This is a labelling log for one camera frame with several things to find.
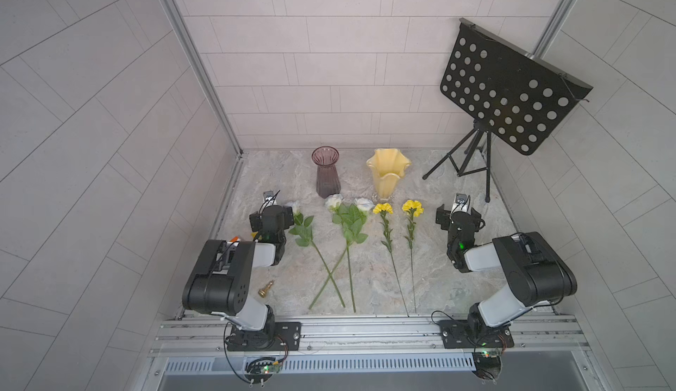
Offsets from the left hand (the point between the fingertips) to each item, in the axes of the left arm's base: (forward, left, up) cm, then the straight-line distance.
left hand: (275, 204), depth 94 cm
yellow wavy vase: (+10, -41, +11) cm, 43 cm away
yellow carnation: (-2, -40, 0) cm, 40 cm away
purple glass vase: (+7, -19, +4) cm, 21 cm away
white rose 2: (-4, -25, 0) cm, 25 cm away
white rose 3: (-9, -28, -1) cm, 30 cm away
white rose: (-8, -11, -3) cm, 14 cm away
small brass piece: (-29, -1, -2) cm, 30 cm away
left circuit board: (-48, -5, -3) cm, 48 cm away
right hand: (0, -66, +2) cm, 66 cm away
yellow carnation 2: (-2, -51, +1) cm, 51 cm away
